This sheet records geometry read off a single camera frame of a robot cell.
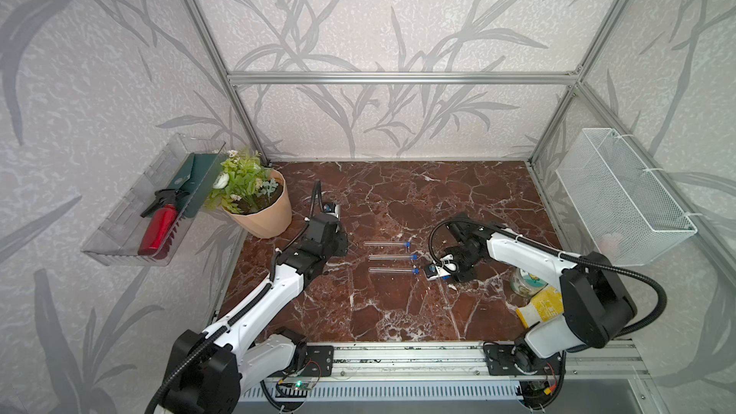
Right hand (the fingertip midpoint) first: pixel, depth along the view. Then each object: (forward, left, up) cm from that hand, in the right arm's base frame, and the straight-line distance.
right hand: (447, 265), depth 88 cm
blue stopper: (+9, +11, -3) cm, 15 cm away
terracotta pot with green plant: (+17, +60, +16) cm, 64 cm away
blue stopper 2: (+4, +10, -3) cm, 11 cm away
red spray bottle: (-5, +66, +33) cm, 74 cm away
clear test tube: (+9, +19, -3) cm, 22 cm away
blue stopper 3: (0, +9, -2) cm, 10 cm away
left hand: (+6, +32, +10) cm, 34 cm away
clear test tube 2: (+5, +18, -3) cm, 19 cm away
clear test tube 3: (0, +21, -2) cm, 21 cm away
